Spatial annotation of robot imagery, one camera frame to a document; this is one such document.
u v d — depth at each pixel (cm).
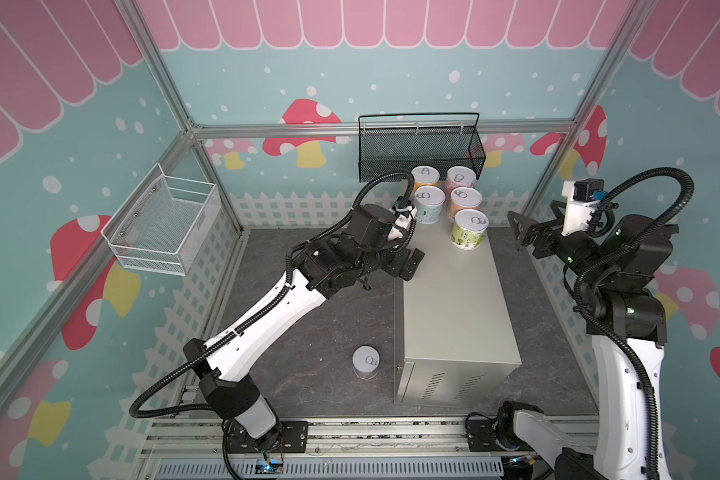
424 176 77
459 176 76
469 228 65
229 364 40
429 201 71
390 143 92
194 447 74
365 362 81
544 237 50
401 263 57
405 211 52
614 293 41
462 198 71
